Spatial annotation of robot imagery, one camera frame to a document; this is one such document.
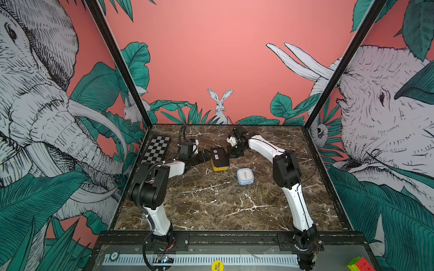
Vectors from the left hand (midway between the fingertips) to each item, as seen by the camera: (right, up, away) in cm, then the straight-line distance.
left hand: (210, 152), depth 97 cm
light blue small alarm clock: (+20, -13, -4) cm, 25 cm away
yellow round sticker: (+5, -45, -29) cm, 53 cm away
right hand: (+10, -1, +2) cm, 10 cm away
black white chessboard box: (-34, +1, +6) cm, 35 cm away
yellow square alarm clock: (+6, -4, +1) cm, 7 cm away
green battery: (+29, -21, -8) cm, 37 cm away
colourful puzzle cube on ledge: (+63, -42, -31) cm, 82 cm away
